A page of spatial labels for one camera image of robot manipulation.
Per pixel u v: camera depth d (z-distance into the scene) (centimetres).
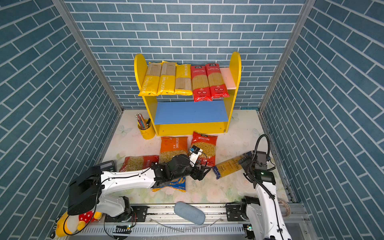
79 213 43
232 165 89
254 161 62
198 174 66
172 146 92
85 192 42
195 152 67
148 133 97
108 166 87
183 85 74
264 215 47
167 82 76
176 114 98
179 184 80
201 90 71
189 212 72
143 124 96
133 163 87
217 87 72
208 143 96
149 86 72
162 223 72
